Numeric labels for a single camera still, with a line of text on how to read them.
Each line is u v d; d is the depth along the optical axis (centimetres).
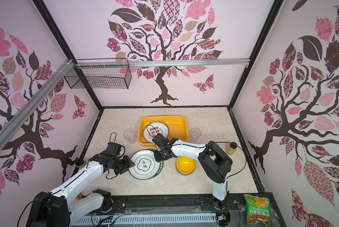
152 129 104
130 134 100
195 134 100
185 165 85
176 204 76
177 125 106
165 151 64
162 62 93
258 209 69
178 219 70
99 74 163
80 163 79
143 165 85
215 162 47
